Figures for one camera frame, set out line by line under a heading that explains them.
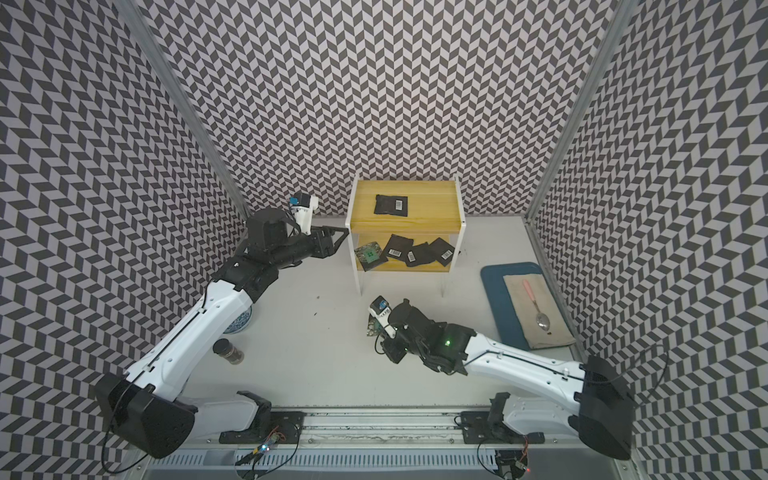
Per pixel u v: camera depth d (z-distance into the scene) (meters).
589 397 0.39
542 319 0.91
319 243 0.63
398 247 0.90
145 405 0.37
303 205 0.63
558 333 0.89
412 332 0.54
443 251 0.87
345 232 0.71
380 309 0.64
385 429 0.74
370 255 0.88
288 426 0.73
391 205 0.77
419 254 0.87
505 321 0.91
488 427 0.65
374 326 0.76
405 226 0.74
